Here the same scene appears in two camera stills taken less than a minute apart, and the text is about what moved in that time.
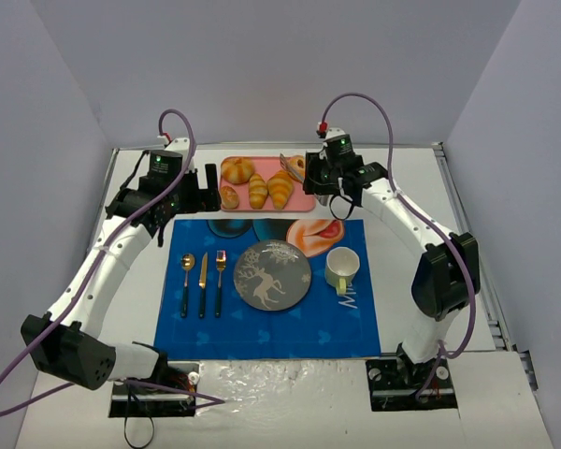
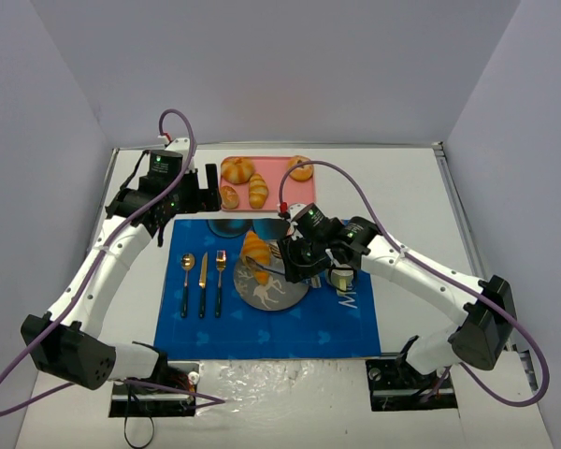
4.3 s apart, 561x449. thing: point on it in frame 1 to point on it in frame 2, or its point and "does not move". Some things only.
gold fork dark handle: [221, 261] does not move
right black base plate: [394, 385] does not move
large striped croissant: [280, 187] to [259, 251]
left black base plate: [136, 400] does not move
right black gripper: [313, 174] to [285, 253]
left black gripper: [196, 192] does not move
